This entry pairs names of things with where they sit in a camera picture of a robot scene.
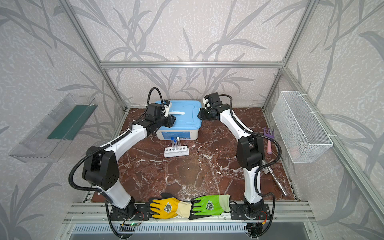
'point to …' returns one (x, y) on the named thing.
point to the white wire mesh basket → (303, 138)
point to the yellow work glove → (168, 206)
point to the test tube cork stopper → (179, 143)
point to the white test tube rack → (176, 151)
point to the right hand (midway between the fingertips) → (199, 111)
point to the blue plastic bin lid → (186, 112)
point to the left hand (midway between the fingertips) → (174, 112)
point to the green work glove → (205, 206)
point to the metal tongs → (282, 189)
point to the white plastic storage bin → (183, 133)
